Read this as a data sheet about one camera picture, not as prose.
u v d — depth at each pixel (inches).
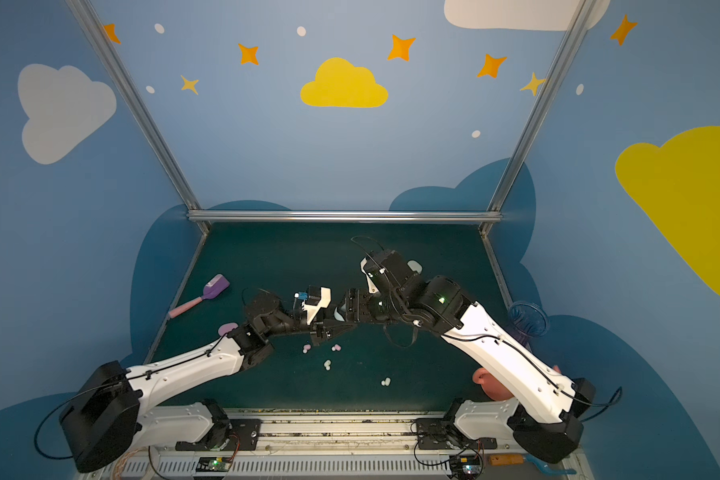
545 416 15.0
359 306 21.5
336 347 34.9
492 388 32.2
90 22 27.4
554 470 27.7
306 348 34.8
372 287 22.2
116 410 15.8
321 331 24.6
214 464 27.8
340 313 24.3
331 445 28.9
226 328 35.8
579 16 27.6
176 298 41.9
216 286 40.0
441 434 29.3
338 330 25.6
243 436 29.0
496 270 45.0
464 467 28.1
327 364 33.8
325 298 22.7
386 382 32.3
